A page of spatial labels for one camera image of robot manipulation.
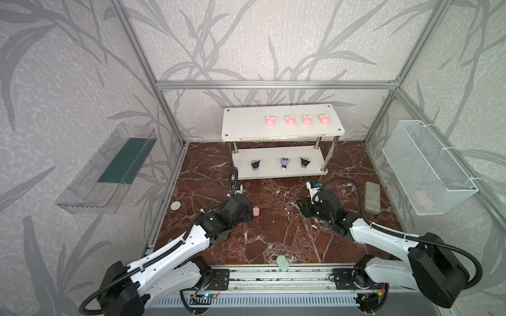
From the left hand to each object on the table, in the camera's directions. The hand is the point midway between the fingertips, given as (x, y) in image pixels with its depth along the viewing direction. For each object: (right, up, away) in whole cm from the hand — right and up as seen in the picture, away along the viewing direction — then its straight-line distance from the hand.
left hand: (248, 207), depth 80 cm
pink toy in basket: (+66, +5, -6) cm, 67 cm away
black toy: (+2, +17, +17) cm, 24 cm away
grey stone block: (+59, +1, +13) cm, 60 cm away
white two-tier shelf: (+14, +35, +1) cm, 38 cm away
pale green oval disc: (+14, -21, -5) cm, 26 cm away
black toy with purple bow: (+27, +18, +19) cm, 37 cm away
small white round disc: (-36, -3, +14) cm, 39 cm away
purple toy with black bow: (+17, +18, +19) cm, 31 cm away
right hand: (+22, +2, +6) cm, 23 cm away
